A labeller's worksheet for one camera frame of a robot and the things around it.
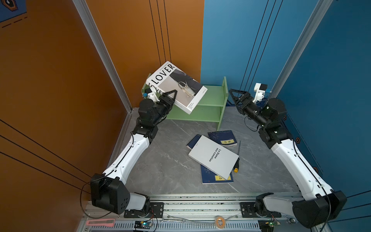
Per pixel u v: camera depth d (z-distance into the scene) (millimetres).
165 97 629
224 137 1044
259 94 589
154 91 658
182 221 707
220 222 706
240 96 561
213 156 874
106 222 698
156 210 741
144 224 706
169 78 707
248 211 725
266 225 704
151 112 570
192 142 985
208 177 838
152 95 656
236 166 863
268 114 490
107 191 406
